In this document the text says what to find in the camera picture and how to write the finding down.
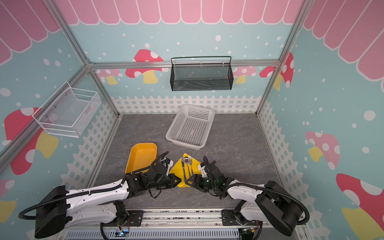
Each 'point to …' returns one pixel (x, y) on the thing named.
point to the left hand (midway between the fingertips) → (180, 184)
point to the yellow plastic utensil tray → (141, 155)
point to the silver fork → (190, 160)
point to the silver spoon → (186, 160)
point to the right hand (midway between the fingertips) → (187, 184)
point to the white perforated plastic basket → (191, 127)
